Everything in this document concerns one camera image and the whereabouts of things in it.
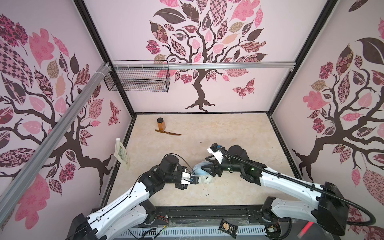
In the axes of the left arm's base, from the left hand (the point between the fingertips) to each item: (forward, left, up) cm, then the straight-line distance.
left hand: (193, 176), depth 74 cm
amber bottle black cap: (+40, +23, -6) cm, 47 cm away
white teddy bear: (-2, -6, +1) cm, 7 cm away
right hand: (+5, -5, +6) cm, 10 cm away
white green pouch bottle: (+15, +43, -2) cm, 46 cm away
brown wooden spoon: (+38, +20, -13) cm, 45 cm away
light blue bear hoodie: (+2, -2, +4) cm, 5 cm away
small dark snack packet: (-20, -16, -10) cm, 28 cm away
